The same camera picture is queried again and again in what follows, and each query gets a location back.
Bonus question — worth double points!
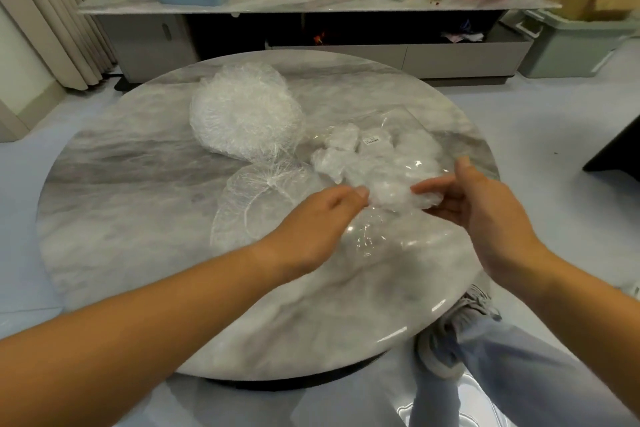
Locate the black table base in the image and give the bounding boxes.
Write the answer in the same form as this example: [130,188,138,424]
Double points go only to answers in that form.
[165,352,386,391]

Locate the beige curtain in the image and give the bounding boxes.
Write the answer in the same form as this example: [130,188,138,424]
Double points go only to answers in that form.
[0,0,116,93]

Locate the person's blue jeans leg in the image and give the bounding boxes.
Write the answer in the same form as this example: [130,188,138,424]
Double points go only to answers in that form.
[410,316,640,427]

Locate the clear bag of caps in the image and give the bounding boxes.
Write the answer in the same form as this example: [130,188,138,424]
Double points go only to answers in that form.
[310,123,446,205]

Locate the person's right forearm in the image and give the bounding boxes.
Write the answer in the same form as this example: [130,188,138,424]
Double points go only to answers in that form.
[488,246,640,413]

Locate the clear plastic bag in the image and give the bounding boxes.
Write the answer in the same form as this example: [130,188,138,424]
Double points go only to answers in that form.
[300,106,501,253]

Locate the grey sneaker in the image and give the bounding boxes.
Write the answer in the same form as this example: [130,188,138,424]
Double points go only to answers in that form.
[415,286,501,380]

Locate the person's right hand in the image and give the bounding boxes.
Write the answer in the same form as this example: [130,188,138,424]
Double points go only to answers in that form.
[410,156,546,288]

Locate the person's left hand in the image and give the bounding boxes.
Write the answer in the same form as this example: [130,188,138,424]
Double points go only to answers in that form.
[255,184,371,283]

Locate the green storage bin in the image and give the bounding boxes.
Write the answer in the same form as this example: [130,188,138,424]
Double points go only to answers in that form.
[505,9,636,79]

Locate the person's left forearm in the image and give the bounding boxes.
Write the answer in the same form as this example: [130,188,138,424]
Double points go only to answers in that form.
[0,242,291,427]

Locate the long grey low cabinet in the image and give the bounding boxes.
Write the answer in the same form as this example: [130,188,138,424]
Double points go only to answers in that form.
[78,0,561,83]

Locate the pile of clear plastic caps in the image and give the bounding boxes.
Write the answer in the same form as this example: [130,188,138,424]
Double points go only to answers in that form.
[190,61,306,163]

